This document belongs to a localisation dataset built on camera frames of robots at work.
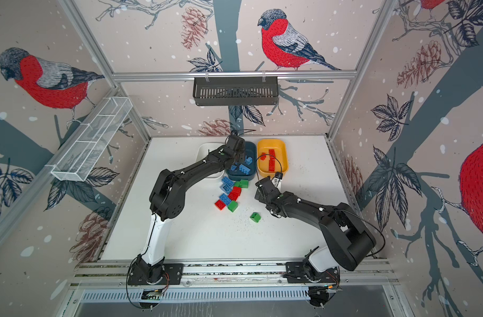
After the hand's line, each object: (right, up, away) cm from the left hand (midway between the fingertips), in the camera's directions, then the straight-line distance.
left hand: (240, 150), depth 97 cm
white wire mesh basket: (-60, -5, -27) cm, 66 cm away
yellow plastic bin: (+23, -8, +11) cm, 27 cm away
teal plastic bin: (-2, -13, +6) cm, 14 cm away
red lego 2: (-10, -26, -5) cm, 28 cm away
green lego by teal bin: (+1, -17, +1) cm, 17 cm away
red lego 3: (-3, -21, -1) cm, 22 cm away
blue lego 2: (+2, -10, +4) cm, 11 cm away
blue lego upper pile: (-7, -18, 0) cm, 19 cm away
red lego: (+17, -8, +9) cm, 21 cm away
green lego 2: (-3, -26, -7) cm, 27 cm away
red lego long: (+18, -2, +13) cm, 22 cm away
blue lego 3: (-7, -24, -4) cm, 25 cm away
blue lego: (+4, -5, +6) cm, 9 cm away
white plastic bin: (-27, +2, +21) cm, 34 cm away
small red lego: (+13, -3, +13) cm, 18 cm away
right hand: (+13, -21, -6) cm, 26 cm away
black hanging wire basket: (-3, +33, +9) cm, 35 cm away
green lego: (+7, -30, -10) cm, 33 cm away
